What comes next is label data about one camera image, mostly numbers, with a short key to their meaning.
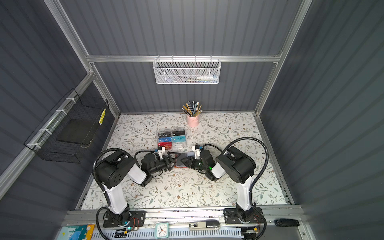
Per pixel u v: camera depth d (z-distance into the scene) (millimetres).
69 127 736
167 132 1071
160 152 874
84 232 695
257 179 537
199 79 906
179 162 896
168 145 982
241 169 512
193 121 1069
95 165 488
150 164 741
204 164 782
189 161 833
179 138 991
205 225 680
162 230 692
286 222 688
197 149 886
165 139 989
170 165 839
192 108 1081
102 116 832
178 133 992
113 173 497
